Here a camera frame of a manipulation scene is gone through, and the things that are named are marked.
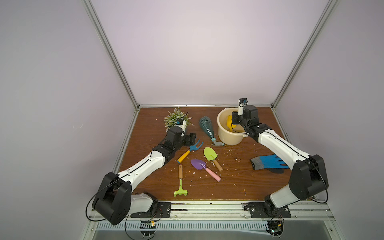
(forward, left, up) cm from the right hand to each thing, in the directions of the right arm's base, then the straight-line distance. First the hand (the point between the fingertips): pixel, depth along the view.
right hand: (237, 109), depth 85 cm
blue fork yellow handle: (-14, +26, -22) cm, 37 cm away
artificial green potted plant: (-3, +40, -6) cm, 40 cm away
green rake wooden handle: (-40, +32, -24) cm, 56 cm away
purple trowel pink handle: (-26, +21, -22) cm, 40 cm away
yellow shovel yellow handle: (-9, +5, -1) cm, 11 cm away
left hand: (-13, +25, -7) cm, 29 cm away
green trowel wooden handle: (-18, +15, -23) cm, 33 cm away
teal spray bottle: (+4, +18, -19) cm, 27 cm away
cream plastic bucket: (-10, +5, -14) cm, 18 cm away
